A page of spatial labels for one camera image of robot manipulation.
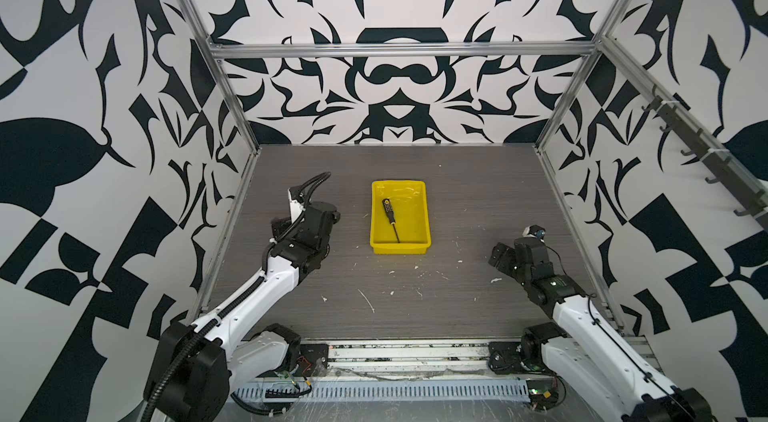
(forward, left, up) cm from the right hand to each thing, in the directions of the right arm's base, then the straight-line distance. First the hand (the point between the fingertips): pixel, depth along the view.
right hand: (507, 252), depth 85 cm
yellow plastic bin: (+17, +26, -5) cm, 31 cm away
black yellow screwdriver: (+16, +33, -4) cm, 37 cm away
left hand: (+7, +57, +13) cm, 59 cm away
